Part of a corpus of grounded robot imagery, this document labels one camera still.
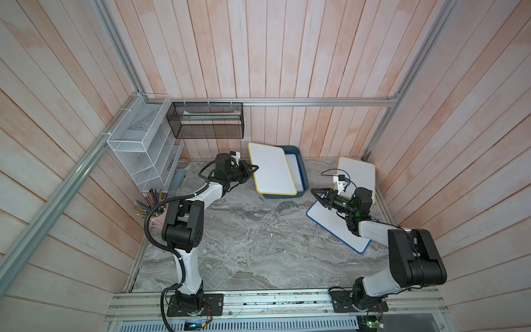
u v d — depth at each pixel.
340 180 0.81
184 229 0.53
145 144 0.69
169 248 0.53
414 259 0.45
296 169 1.14
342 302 0.73
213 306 0.73
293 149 1.15
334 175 0.82
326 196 0.78
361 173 1.18
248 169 0.87
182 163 1.19
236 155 0.90
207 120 1.04
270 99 0.96
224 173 0.77
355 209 0.71
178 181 1.04
